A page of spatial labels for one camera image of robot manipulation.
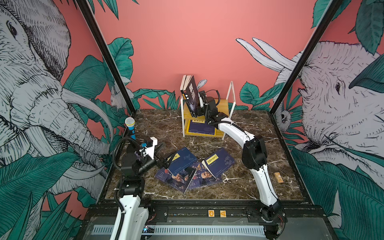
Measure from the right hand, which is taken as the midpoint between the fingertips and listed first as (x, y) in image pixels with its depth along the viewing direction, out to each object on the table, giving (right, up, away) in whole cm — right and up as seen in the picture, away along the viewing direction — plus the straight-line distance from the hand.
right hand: (197, 100), depth 93 cm
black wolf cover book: (-4, +1, -10) cm, 11 cm away
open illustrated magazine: (-2, -45, -8) cm, 46 cm away
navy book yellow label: (+2, -17, +8) cm, 19 cm away
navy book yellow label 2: (-10, -37, -3) cm, 38 cm away
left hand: (-14, -26, -23) cm, 37 cm away
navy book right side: (+13, -39, -1) cm, 41 cm away
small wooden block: (+48, -46, -7) cm, 67 cm away
